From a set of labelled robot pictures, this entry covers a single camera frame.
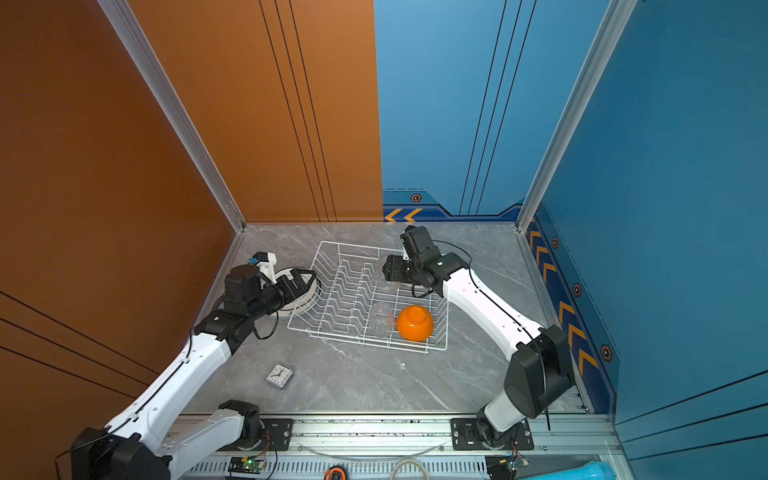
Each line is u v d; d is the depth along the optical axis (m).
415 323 0.86
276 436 0.73
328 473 0.67
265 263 0.72
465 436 0.72
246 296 0.60
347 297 0.98
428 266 0.61
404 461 0.69
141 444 0.39
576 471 0.68
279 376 0.81
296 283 0.71
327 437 0.75
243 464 0.71
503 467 0.70
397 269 0.72
